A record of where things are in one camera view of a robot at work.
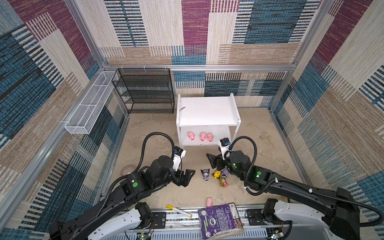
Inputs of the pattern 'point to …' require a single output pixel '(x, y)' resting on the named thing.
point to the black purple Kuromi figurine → (206, 173)
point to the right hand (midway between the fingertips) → (213, 154)
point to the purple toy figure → (225, 171)
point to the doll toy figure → (223, 183)
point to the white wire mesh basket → (84, 118)
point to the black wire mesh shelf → (145, 90)
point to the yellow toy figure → (216, 174)
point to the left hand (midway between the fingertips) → (188, 166)
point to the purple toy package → (220, 221)
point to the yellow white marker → (170, 207)
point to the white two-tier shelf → (204, 120)
